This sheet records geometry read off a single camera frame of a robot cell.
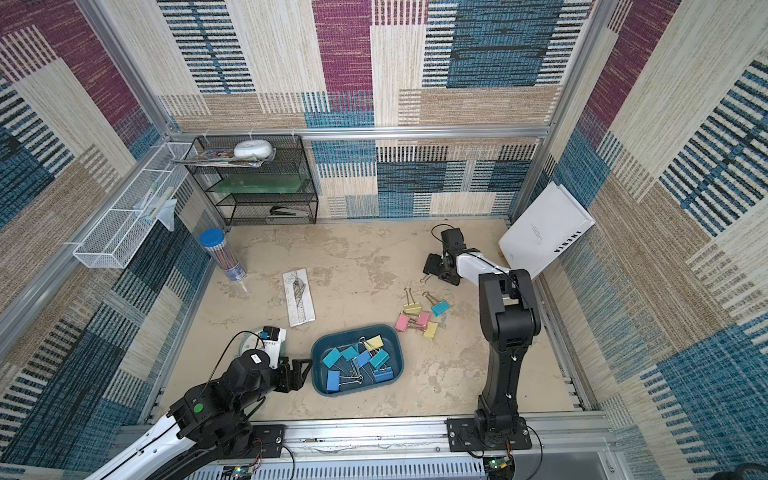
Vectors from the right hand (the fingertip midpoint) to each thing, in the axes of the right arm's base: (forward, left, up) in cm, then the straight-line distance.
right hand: (434, 267), depth 103 cm
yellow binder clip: (-26, +20, -1) cm, 33 cm away
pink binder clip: (-20, +12, -1) cm, 23 cm away
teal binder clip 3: (-31, +18, 0) cm, 36 cm away
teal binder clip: (-30, +32, -1) cm, 44 cm away
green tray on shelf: (+18, +56, +23) cm, 63 cm away
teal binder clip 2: (-29, +27, 0) cm, 40 cm away
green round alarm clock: (-34, +45, +21) cm, 60 cm away
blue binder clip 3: (-36, +30, -2) cm, 47 cm away
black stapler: (+19, +53, +9) cm, 57 cm away
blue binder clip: (-35, +17, -2) cm, 39 cm away
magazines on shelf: (+20, +66, +31) cm, 75 cm away
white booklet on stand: (+3, -34, +18) cm, 38 cm away
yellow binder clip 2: (-14, +8, -3) cm, 16 cm away
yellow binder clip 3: (-22, +3, -1) cm, 23 cm away
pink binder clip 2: (-19, +5, 0) cm, 20 cm away
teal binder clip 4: (-14, 0, -3) cm, 14 cm away
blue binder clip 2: (-31, +23, -1) cm, 38 cm away
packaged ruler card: (-10, +45, -2) cm, 46 cm away
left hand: (-33, +38, +6) cm, 51 cm away
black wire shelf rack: (+27, +69, +3) cm, 74 cm away
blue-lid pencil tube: (-2, +67, +18) cm, 69 cm away
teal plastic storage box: (-31, +25, 0) cm, 40 cm away
